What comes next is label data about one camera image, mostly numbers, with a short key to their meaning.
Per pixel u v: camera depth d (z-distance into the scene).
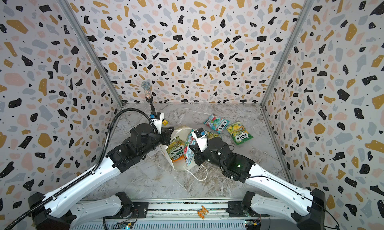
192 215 0.73
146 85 0.87
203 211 0.73
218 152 0.48
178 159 0.84
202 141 0.58
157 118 0.60
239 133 1.02
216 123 1.06
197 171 0.87
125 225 0.70
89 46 0.86
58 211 0.39
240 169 0.49
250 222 0.71
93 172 0.44
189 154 0.68
